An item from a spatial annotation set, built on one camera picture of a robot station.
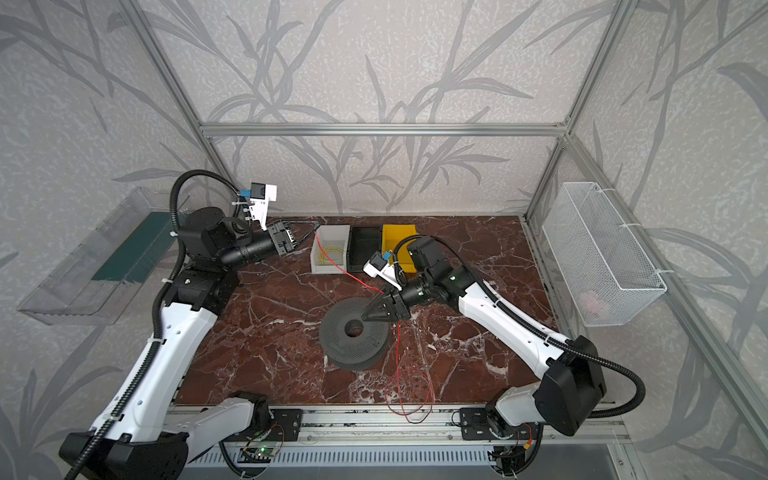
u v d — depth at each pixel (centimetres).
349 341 83
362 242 108
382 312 61
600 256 63
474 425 73
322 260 105
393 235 105
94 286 63
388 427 75
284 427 73
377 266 61
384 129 97
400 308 60
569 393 40
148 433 38
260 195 55
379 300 60
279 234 54
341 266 99
